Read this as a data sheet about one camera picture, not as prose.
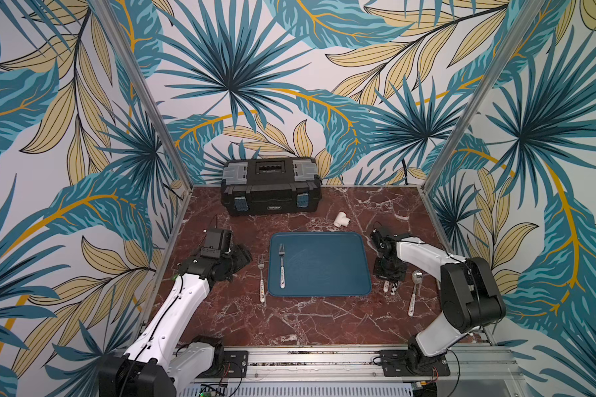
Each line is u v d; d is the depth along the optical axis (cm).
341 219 104
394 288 88
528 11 68
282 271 92
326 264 103
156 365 38
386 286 88
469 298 47
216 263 57
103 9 67
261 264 95
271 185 99
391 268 75
